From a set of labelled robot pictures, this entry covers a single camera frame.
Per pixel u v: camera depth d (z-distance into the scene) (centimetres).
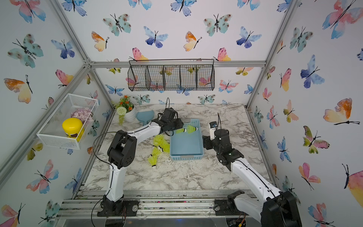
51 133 63
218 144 62
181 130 102
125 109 101
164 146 93
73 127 62
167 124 79
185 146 102
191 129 101
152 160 87
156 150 91
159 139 96
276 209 39
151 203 77
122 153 55
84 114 69
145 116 115
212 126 71
